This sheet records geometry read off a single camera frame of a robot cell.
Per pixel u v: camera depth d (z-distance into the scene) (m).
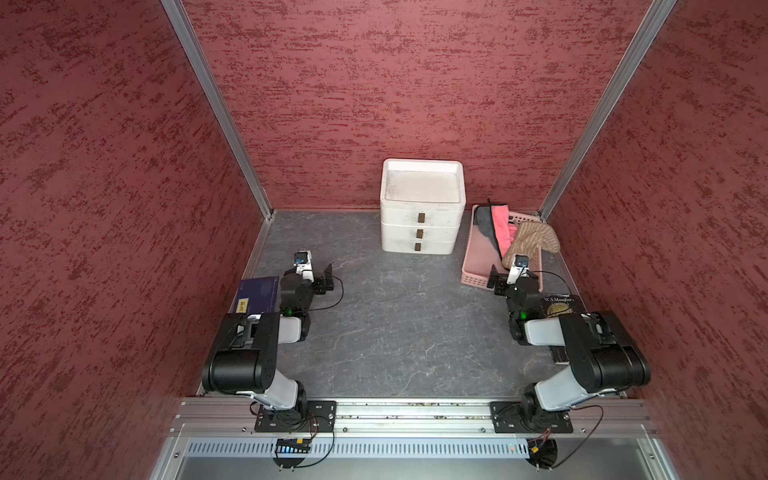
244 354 0.46
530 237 1.03
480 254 1.07
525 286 0.78
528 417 0.67
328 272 0.93
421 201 0.90
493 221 1.10
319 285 0.83
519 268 0.79
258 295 0.97
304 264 0.79
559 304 0.95
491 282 0.87
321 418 0.74
